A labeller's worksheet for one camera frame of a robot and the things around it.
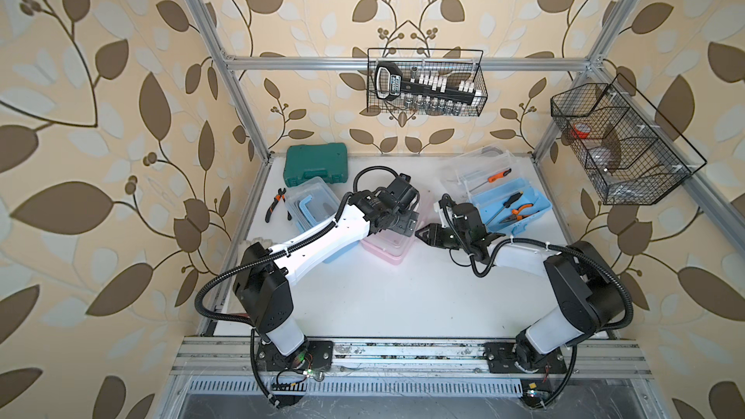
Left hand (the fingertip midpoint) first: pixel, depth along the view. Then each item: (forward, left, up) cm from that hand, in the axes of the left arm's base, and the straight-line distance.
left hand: (394, 212), depth 81 cm
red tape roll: (+18, -52, +16) cm, 57 cm away
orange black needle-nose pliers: (+10, -44, -17) cm, 48 cm away
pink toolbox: (-7, 0, -8) cm, 11 cm away
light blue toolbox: (+19, -39, -12) cm, 45 cm away
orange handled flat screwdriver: (+21, -36, -9) cm, 43 cm away
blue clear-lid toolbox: (+7, +26, -7) cm, 27 cm away
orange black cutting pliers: (+17, +42, -17) cm, 49 cm away
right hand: (0, -8, -12) cm, 15 cm away
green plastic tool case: (+35, +34, -16) cm, 52 cm away
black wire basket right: (+6, -60, +17) cm, 62 cm away
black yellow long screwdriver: (+15, -42, -17) cm, 48 cm away
